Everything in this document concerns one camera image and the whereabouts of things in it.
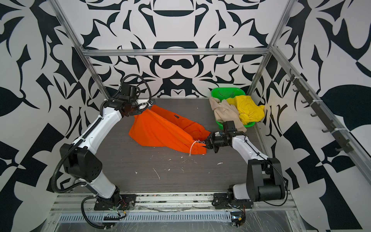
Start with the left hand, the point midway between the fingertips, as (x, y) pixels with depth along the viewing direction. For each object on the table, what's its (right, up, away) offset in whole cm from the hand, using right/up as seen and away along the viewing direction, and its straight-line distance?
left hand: (134, 98), depth 83 cm
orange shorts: (+13, -16, +3) cm, 21 cm away
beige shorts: (+54, -8, +10) cm, 56 cm away
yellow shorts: (+71, -7, +15) cm, 73 cm away
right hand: (+37, -24, -3) cm, 45 cm away
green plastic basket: (+60, +8, +39) cm, 72 cm away
